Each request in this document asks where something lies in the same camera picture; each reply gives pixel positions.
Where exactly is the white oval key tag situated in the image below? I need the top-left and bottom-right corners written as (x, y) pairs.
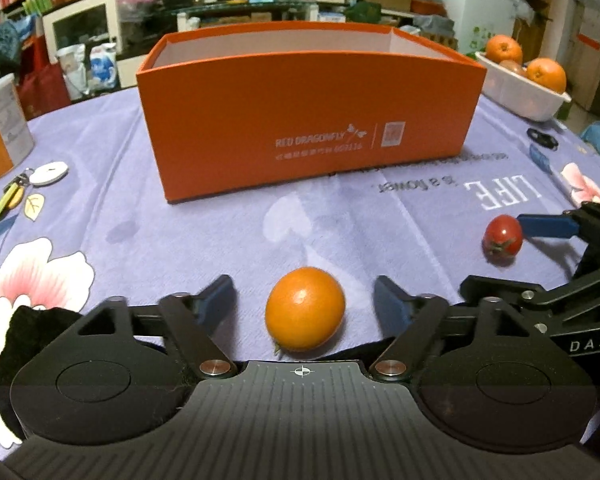
top-left (29, 161), bottom-right (70, 187)

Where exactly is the white plastic bowl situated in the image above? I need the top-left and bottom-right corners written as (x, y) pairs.
top-left (475, 51), bottom-right (572, 122)

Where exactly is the blue capped pen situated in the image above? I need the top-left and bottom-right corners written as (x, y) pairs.
top-left (529, 144), bottom-right (578, 206)

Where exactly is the white and black television stand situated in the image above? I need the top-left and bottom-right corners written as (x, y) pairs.
top-left (115, 0), bottom-right (361, 86)

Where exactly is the tall cardboard carton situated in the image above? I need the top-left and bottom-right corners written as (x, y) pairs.
top-left (565, 0), bottom-right (600, 111)

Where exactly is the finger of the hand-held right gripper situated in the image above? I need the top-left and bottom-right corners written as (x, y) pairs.
top-left (517, 202), bottom-right (600, 261)
top-left (460, 262), bottom-right (600, 318)

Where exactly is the blue and white bag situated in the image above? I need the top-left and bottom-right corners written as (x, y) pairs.
top-left (89, 42), bottom-right (118, 92)

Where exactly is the orange cardboard box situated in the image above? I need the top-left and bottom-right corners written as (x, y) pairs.
top-left (136, 21), bottom-right (488, 204)

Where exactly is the black clip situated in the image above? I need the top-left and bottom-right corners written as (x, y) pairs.
top-left (526, 127), bottom-right (559, 151)

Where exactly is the white cabinet with glass door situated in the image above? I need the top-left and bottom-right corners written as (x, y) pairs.
top-left (41, 0), bottom-right (123, 63)

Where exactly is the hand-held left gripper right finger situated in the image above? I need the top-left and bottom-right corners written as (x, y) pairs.
top-left (369, 275), bottom-right (543, 382)

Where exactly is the red bag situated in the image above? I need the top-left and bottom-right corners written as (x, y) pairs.
top-left (17, 62), bottom-right (71, 121)

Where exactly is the purple printed tablecloth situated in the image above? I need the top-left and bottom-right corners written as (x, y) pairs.
top-left (0, 82), bottom-right (600, 461)

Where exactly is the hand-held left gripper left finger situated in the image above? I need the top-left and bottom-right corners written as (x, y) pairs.
top-left (77, 274), bottom-right (238, 380)

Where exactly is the white chest freezer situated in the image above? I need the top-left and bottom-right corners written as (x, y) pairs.
top-left (422, 0), bottom-right (521, 56)

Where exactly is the orange cherry tomato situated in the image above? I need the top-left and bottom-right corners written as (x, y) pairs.
top-left (265, 266), bottom-right (346, 353)

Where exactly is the orange canister with white label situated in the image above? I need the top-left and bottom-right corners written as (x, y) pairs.
top-left (0, 73), bottom-right (35, 182)

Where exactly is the red cherry tomato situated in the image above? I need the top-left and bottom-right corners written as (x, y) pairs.
top-left (482, 214), bottom-right (524, 262)

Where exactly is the orange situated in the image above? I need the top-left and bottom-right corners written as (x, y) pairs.
top-left (526, 57), bottom-right (567, 94)
top-left (485, 34), bottom-right (524, 65)

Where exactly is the white plastic bag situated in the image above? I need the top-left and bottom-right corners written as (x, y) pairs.
top-left (55, 44), bottom-right (88, 96)

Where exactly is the black cloth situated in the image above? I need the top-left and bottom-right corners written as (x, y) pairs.
top-left (0, 305), bottom-right (86, 441)

